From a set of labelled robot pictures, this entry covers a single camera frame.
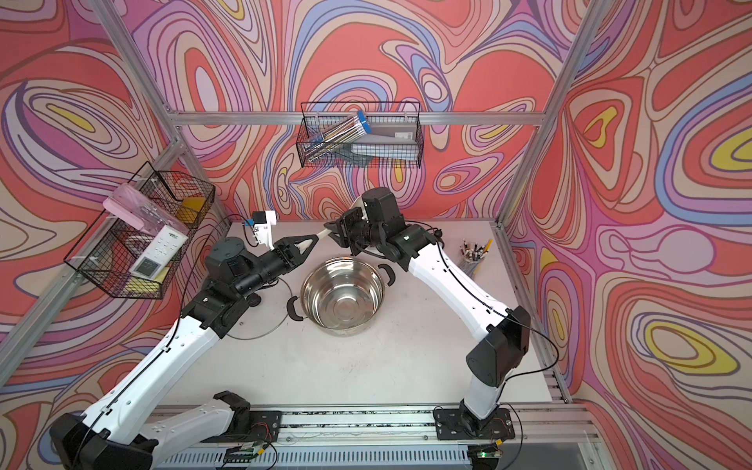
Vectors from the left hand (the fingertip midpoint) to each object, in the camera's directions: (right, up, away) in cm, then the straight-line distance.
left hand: (320, 240), depth 64 cm
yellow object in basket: (-38, +9, +14) cm, 42 cm away
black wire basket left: (-49, -3, +9) cm, 50 cm away
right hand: (0, +2, +5) cm, 6 cm away
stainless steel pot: (+1, -19, +34) cm, 39 cm away
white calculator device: (-39, -3, +5) cm, 40 cm away
